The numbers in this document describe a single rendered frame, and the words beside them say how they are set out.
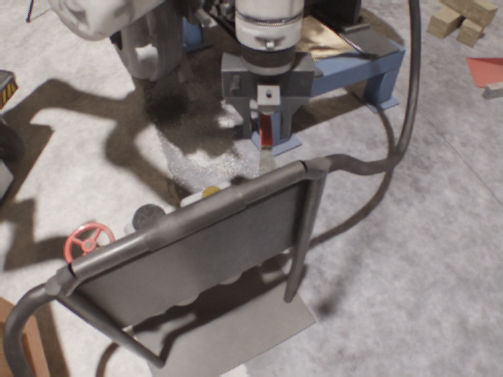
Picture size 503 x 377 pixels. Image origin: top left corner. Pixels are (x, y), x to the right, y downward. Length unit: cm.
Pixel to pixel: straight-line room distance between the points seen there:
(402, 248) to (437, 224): 16
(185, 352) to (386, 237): 64
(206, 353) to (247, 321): 13
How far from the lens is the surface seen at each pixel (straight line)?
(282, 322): 94
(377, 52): 128
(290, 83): 53
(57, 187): 131
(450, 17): 214
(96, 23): 38
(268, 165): 57
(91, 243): 50
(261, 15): 45
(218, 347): 92
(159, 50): 87
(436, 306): 107
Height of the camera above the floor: 91
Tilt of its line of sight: 54 degrees down
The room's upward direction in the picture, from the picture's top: 1 degrees counter-clockwise
